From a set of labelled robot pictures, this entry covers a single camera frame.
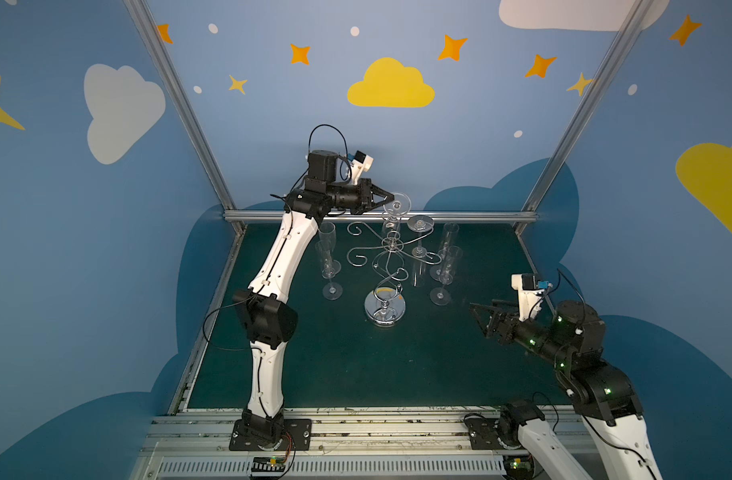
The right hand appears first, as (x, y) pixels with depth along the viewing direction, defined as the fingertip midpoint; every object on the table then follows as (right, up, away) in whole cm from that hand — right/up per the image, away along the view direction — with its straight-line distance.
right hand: (486, 301), depth 66 cm
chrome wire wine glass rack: (-21, -6, +31) cm, 38 cm away
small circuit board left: (-51, -42, +7) cm, 67 cm away
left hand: (-21, +26, +8) cm, 34 cm away
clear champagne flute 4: (-2, +9, +22) cm, 24 cm away
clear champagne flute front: (-1, +18, +25) cm, 31 cm away
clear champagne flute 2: (-39, -2, +36) cm, 53 cm away
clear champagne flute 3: (-13, +19, +13) cm, 26 cm away
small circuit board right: (+11, -43, +8) cm, 45 cm away
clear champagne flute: (-40, +16, +29) cm, 52 cm away
